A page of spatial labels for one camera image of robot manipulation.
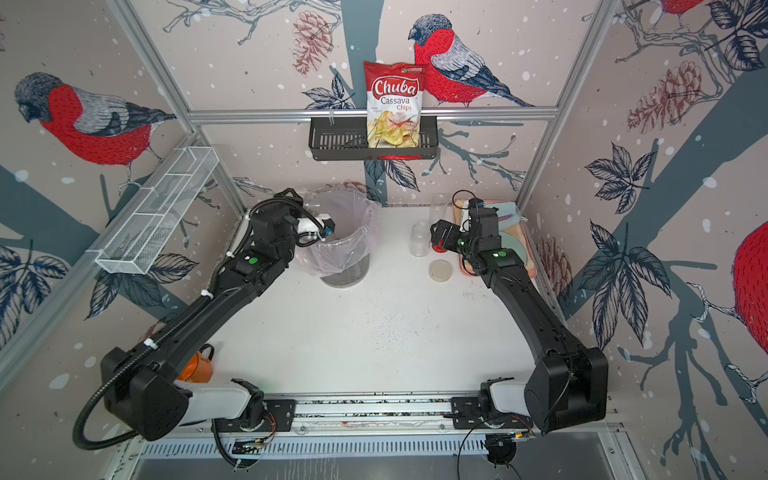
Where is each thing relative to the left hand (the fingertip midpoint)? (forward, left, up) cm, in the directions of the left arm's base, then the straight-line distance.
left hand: (285, 189), depth 73 cm
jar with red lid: (+9, -36, -34) cm, 50 cm away
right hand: (-1, -41, -14) cm, 44 cm away
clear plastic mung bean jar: (+23, -44, -30) cm, 58 cm away
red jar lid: (+9, -44, -36) cm, 58 cm away
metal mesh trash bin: (-6, -13, -33) cm, 36 cm away
